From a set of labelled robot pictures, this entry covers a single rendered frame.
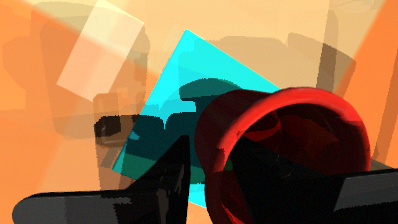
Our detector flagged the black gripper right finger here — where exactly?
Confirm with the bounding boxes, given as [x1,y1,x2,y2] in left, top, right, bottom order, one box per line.
[230,135,398,224]

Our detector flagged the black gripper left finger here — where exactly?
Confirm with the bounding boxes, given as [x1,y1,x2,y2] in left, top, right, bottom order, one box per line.
[12,135,191,224]

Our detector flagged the red cup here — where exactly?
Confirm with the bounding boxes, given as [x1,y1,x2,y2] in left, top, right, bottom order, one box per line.
[194,86,371,224]

